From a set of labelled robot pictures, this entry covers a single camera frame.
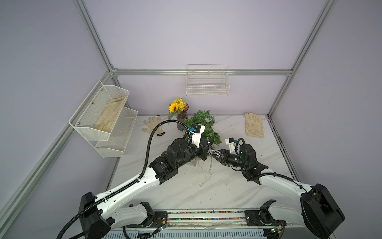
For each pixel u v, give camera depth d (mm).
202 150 558
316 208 410
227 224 732
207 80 947
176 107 908
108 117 783
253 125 1144
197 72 930
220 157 717
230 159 716
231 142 764
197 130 548
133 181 446
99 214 382
